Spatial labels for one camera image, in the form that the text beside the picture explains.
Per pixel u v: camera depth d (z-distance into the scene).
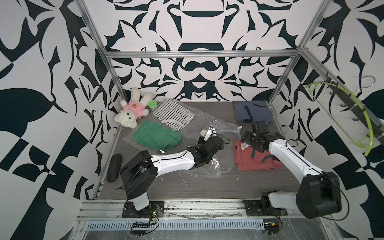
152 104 1.12
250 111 1.12
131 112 1.01
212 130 0.69
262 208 0.68
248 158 0.90
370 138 0.52
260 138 0.62
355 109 0.59
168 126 1.05
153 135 0.99
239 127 0.92
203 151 0.63
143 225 0.73
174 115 1.11
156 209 0.72
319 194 0.42
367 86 0.56
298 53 0.91
